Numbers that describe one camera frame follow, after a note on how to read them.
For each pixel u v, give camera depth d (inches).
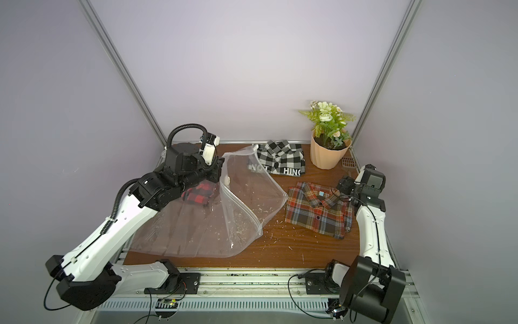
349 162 43.1
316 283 28.7
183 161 18.2
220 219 35.4
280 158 43.4
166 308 28.3
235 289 28.6
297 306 27.3
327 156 39.3
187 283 28.7
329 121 35.4
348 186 29.2
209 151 22.4
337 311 27.5
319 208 35.2
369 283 15.2
